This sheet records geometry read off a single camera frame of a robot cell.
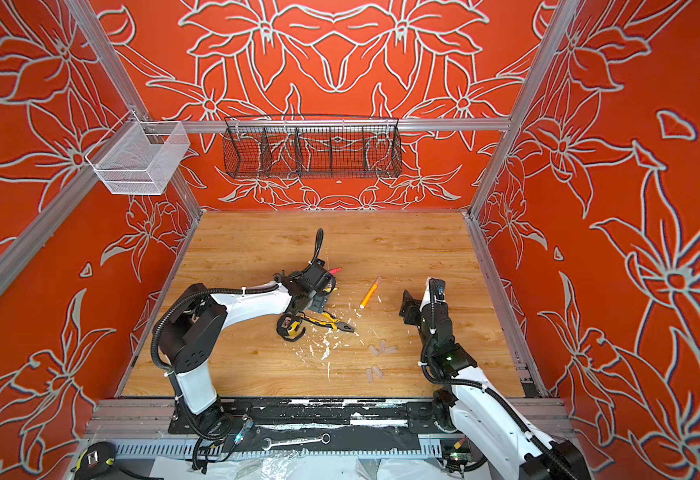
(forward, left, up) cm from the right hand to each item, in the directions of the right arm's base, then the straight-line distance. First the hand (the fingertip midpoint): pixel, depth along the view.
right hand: (413, 291), depth 83 cm
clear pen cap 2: (-11, +9, -12) cm, 18 cm away
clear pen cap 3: (-12, +6, -13) cm, 18 cm away
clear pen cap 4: (-19, +13, -11) cm, 26 cm away
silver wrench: (-33, +25, -11) cm, 43 cm away
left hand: (+6, +30, -9) cm, 32 cm away
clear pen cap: (-13, +11, -11) cm, 20 cm away
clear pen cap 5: (-19, +11, -11) cm, 24 cm away
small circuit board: (-37, -7, -12) cm, 40 cm away
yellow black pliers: (-3, +24, -11) cm, 27 cm away
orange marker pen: (+6, +12, -11) cm, 17 cm away
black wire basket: (+46, +30, +18) cm, 58 cm away
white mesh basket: (+38, +84, +21) cm, 95 cm away
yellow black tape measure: (-6, +37, -9) cm, 38 cm away
